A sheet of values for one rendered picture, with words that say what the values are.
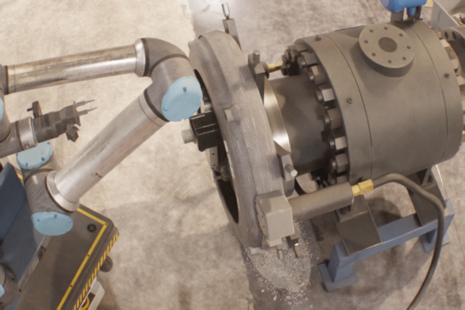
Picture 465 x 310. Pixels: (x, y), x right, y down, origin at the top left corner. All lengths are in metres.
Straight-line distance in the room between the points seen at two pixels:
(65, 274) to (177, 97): 1.00
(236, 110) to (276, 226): 0.35
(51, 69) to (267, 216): 0.76
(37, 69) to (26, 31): 2.04
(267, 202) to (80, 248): 0.86
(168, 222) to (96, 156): 1.03
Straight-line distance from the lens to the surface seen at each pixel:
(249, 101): 2.13
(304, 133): 2.36
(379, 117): 2.31
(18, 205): 2.49
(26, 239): 2.44
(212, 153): 2.53
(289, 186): 2.38
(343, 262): 2.70
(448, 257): 3.02
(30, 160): 2.26
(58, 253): 2.68
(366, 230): 2.71
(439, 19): 3.81
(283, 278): 2.88
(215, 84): 2.18
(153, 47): 2.00
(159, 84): 1.94
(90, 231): 2.69
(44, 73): 1.94
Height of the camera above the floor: 2.64
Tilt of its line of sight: 55 degrees down
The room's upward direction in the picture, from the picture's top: 3 degrees counter-clockwise
